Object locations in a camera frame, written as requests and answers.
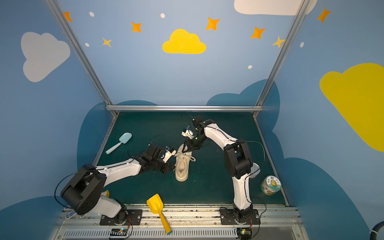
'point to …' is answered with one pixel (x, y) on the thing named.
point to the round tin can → (270, 184)
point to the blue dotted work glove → (70, 214)
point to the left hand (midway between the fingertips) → (174, 165)
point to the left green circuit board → (119, 232)
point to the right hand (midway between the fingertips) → (187, 149)
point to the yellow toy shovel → (156, 204)
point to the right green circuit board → (244, 233)
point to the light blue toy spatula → (123, 138)
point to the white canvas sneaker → (182, 163)
